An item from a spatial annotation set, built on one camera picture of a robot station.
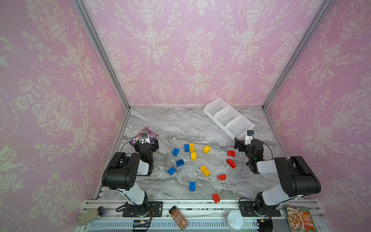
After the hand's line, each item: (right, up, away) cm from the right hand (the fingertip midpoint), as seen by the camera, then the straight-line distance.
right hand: (244, 137), depth 94 cm
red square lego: (-8, -11, 0) cm, 14 cm away
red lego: (-16, -22, -10) cm, 29 cm away
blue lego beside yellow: (-37, -7, +2) cm, 38 cm away
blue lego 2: (-46, -20, -6) cm, 51 cm away
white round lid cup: (-15, -36, -27) cm, 47 cm away
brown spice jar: (-41, -36, -25) cm, 60 cm away
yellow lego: (-24, -8, +1) cm, 25 cm away
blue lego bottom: (-34, -26, -12) cm, 45 cm away
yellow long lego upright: (-34, -7, +3) cm, 35 cm away
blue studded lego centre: (-41, -15, -5) cm, 44 cm away
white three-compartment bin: (-5, +12, +18) cm, 22 cm away
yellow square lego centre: (-33, -12, -3) cm, 35 cm away
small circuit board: (-60, -42, -20) cm, 76 cm away
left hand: (-63, -1, 0) cm, 63 cm away
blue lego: (-45, -10, +1) cm, 46 cm away
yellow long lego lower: (-26, -20, -7) cm, 33 cm away
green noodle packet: (+19, -38, -22) cm, 48 cm away
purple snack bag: (-62, 0, +6) cm, 62 cm away
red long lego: (-10, -15, -6) cm, 19 cm away
